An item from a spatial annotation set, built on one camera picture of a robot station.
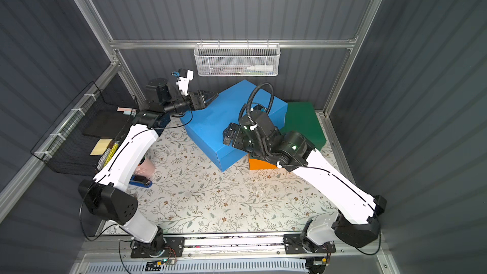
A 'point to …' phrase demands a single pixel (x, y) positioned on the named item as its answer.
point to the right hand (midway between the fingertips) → (233, 136)
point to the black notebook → (104, 121)
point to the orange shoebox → (256, 164)
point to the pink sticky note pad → (123, 109)
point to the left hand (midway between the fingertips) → (211, 94)
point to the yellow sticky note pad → (101, 147)
